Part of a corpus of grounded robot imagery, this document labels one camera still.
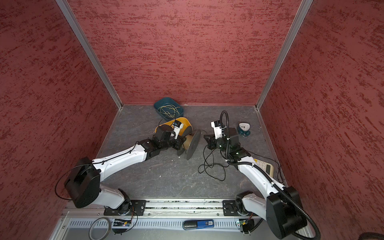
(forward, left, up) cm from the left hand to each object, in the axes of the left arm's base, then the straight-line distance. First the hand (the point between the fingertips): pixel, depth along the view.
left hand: (184, 140), depth 84 cm
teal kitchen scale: (+17, -41, -11) cm, 46 cm away
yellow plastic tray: (-7, +10, +20) cm, 24 cm away
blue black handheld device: (-39, -8, -9) cm, 40 cm away
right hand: (-1, -11, +3) cm, 11 cm away
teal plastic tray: (+43, +16, -9) cm, 47 cm away
